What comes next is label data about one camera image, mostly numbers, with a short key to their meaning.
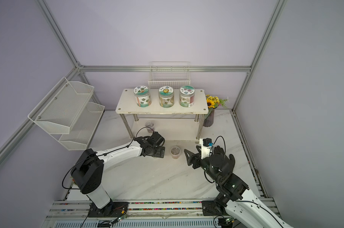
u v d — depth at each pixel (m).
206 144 0.58
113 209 0.72
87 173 0.45
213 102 0.90
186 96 0.70
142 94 0.70
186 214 0.73
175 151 0.90
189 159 0.61
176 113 0.73
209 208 0.73
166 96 0.69
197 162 0.61
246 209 0.47
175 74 0.94
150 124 0.96
